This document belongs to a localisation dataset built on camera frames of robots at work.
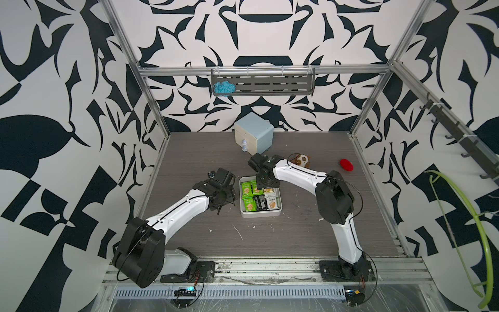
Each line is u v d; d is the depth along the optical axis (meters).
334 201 0.53
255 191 0.92
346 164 1.05
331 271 0.73
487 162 0.53
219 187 0.65
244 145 1.06
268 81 0.95
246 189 0.94
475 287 0.53
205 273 0.74
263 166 0.71
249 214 0.87
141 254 0.41
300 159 1.04
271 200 0.89
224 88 0.92
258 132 0.99
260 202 0.89
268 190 0.93
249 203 0.89
